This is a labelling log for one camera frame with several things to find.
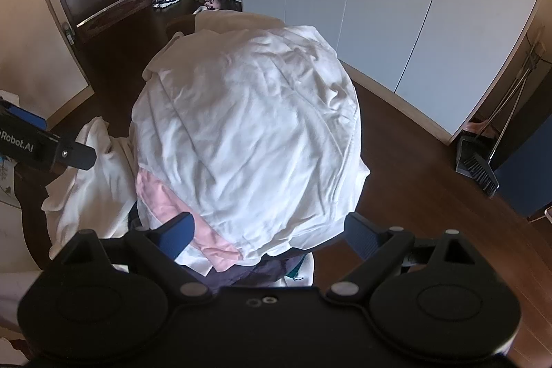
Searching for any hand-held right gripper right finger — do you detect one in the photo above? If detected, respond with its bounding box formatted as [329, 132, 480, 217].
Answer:
[325, 213, 486, 302]

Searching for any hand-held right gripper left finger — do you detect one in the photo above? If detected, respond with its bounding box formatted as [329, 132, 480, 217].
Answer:
[56, 212, 214, 302]

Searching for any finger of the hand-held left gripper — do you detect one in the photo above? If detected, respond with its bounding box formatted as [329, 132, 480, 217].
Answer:
[0, 96, 47, 132]
[54, 139, 98, 171]

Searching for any plain white garment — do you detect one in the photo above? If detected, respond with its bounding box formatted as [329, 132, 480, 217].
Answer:
[42, 116, 141, 261]

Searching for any white and pink printed shirt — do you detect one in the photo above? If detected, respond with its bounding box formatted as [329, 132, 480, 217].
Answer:
[129, 12, 372, 278]

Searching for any dark purple garment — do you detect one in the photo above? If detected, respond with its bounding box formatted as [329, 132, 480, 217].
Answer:
[128, 204, 312, 288]

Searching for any patterned doormat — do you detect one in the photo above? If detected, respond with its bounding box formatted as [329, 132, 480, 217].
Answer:
[77, 0, 161, 44]

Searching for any broom and dustpan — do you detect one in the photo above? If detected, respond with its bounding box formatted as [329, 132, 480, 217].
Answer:
[456, 62, 532, 180]

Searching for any grey broom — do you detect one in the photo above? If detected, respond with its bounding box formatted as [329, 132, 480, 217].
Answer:
[468, 44, 545, 199]

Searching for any white cabinet with stickers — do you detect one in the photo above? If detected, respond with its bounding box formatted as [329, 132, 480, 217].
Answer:
[166, 0, 540, 145]

